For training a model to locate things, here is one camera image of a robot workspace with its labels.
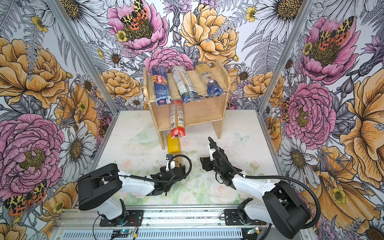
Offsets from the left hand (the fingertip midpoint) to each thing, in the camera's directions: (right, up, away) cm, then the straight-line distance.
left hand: (177, 169), depth 90 cm
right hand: (+16, +5, -2) cm, 17 cm away
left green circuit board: (-25, -24, -18) cm, 39 cm away
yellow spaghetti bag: (-3, +11, +7) cm, 14 cm away
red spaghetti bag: (+1, +29, -7) cm, 30 cm away
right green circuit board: (+39, -23, -18) cm, 49 cm away
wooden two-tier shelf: (+20, +35, +4) cm, 41 cm away
